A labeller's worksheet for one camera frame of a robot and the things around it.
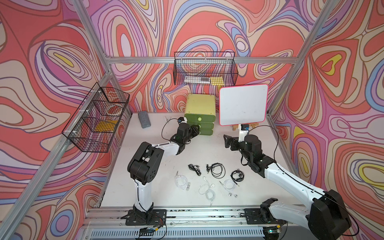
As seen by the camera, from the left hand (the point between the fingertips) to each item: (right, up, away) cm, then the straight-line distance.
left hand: (200, 127), depth 95 cm
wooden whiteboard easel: (+39, +2, +12) cm, 41 cm away
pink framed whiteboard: (+30, +16, +7) cm, 34 cm away
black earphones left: (-3, -25, -4) cm, 26 cm away
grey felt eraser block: (-43, +6, +19) cm, 47 cm away
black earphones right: (+22, -28, -8) cm, 37 cm away
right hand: (+18, -6, -12) cm, 22 cm away
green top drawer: (0, +6, -4) cm, 7 cm away
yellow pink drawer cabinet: (0, +10, -4) cm, 11 cm away
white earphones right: (+16, -33, -10) cm, 38 cm away
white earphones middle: (+2, -34, -12) cm, 37 cm away
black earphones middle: (+12, -29, -6) cm, 32 cm away
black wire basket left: (-55, 0, -21) cm, 59 cm away
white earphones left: (-11, -32, -9) cm, 35 cm away
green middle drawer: (+2, +1, +2) cm, 3 cm away
